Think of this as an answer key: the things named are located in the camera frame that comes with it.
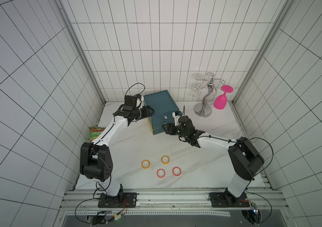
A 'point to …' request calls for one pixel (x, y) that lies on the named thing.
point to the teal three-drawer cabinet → (164, 105)
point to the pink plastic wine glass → (220, 101)
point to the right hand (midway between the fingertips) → (160, 127)
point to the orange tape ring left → (148, 166)
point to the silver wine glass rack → (203, 109)
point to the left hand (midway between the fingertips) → (150, 113)
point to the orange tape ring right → (162, 161)
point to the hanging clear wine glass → (194, 90)
